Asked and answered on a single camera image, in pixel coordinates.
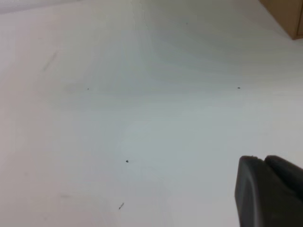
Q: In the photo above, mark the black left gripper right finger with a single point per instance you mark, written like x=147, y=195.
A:
x=289, y=173

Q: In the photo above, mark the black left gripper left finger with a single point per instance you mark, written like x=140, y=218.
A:
x=263, y=199

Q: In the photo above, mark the brown cardboard shoebox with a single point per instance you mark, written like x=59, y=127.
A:
x=288, y=14

